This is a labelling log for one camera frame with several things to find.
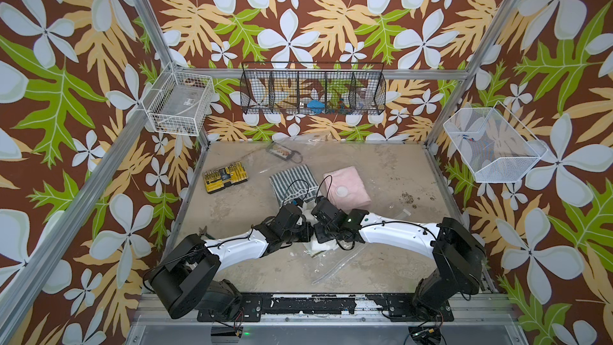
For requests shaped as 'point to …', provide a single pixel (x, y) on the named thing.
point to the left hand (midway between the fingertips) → (317, 228)
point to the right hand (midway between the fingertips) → (315, 231)
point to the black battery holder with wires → (282, 152)
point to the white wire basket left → (179, 101)
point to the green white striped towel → (296, 183)
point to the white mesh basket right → (496, 146)
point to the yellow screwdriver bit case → (219, 178)
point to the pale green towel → (314, 247)
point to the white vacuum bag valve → (342, 191)
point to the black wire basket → (312, 89)
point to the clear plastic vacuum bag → (388, 198)
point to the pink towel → (357, 196)
